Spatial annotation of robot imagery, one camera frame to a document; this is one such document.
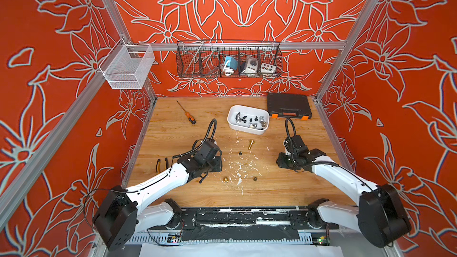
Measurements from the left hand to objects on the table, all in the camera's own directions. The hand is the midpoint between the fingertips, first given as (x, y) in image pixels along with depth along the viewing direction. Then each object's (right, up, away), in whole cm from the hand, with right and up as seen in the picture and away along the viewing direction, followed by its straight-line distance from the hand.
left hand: (222, 161), depth 82 cm
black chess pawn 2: (+17, +19, +24) cm, 35 cm away
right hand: (+27, -1, +3) cm, 27 cm away
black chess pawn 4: (+16, -8, +1) cm, 18 cm away
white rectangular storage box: (+23, +21, +25) cm, 40 cm away
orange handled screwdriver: (-20, +20, +24) cm, 37 cm away
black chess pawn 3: (+10, +2, +10) cm, 14 cm away
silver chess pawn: (+9, +19, +24) cm, 32 cm away
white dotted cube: (+25, +47, +12) cm, 55 cm away
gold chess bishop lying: (+16, +7, +13) cm, 22 cm away
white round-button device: (+15, +48, +8) cm, 51 cm away
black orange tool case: (+42, +28, +28) cm, 57 cm away
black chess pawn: (+13, +18, +24) cm, 33 cm away
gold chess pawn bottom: (+2, -9, +1) cm, 9 cm away
